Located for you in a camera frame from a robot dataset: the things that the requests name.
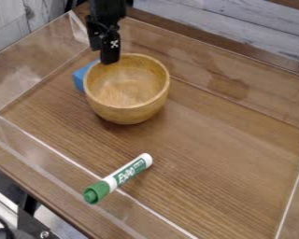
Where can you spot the black metal table frame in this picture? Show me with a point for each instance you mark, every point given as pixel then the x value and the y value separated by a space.
pixel 27 204

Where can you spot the blue block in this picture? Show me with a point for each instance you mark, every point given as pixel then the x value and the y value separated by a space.
pixel 78 76

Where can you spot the clear acrylic tray wall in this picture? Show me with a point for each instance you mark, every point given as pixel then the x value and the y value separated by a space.
pixel 224 181

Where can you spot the brown wooden bowl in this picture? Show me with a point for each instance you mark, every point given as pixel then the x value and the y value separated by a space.
pixel 128 91

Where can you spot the green Expo marker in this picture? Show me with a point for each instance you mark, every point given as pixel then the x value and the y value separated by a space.
pixel 97 191

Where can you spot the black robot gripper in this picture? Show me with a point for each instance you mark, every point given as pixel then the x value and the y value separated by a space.
pixel 106 13

